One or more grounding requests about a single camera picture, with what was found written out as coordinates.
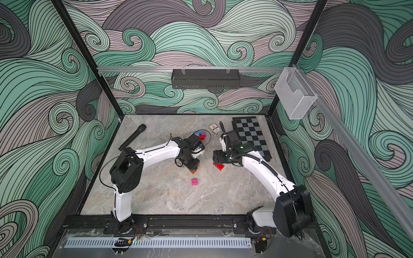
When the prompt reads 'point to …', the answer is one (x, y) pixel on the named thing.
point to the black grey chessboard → (249, 130)
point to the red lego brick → (220, 166)
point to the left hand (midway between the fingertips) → (195, 165)
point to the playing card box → (215, 129)
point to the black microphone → (141, 128)
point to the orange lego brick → (193, 171)
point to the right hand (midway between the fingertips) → (222, 158)
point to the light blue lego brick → (199, 132)
